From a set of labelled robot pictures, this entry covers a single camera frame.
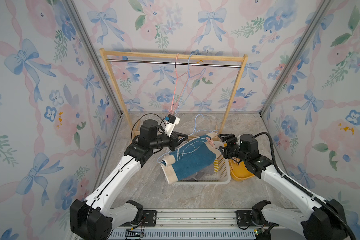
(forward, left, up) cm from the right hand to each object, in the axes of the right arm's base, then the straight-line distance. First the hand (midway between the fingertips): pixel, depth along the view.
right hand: (218, 138), depth 79 cm
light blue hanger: (-5, +15, +10) cm, 19 cm away
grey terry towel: (-15, +11, -17) cm, 25 cm away
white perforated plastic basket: (-13, -4, -17) cm, 22 cm away
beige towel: (-18, +25, -7) cm, 31 cm away
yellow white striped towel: (-6, -1, -17) cm, 19 cm away
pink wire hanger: (+43, +24, +4) cm, 50 cm away
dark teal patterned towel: (-8, +13, -5) cm, 15 cm away
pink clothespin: (0, +3, -3) cm, 5 cm away
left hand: (-5, +16, +9) cm, 20 cm away
